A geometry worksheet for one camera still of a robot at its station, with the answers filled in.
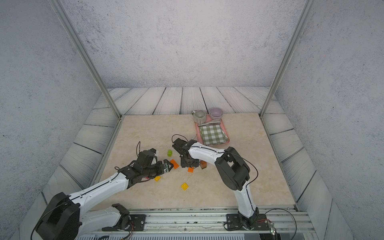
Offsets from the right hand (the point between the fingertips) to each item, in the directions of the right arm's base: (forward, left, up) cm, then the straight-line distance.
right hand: (188, 164), depth 91 cm
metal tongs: (+33, -17, +1) cm, 38 cm away
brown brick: (-4, -9, +8) cm, 12 cm away
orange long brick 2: (-2, -1, -2) cm, 3 cm away
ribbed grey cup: (+40, -6, +1) cm, 41 cm away
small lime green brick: (+9, +13, -2) cm, 16 cm away
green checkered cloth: (+24, -16, -2) cm, 29 cm away
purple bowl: (+44, -19, 0) cm, 48 cm away
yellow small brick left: (-12, +15, +9) cm, 21 cm away
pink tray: (+29, -25, -2) cm, 39 cm away
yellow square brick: (-12, +2, -2) cm, 12 cm away
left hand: (-5, +9, +6) cm, 12 cm away
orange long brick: (+1, +8, -3) cm, 9 cm away
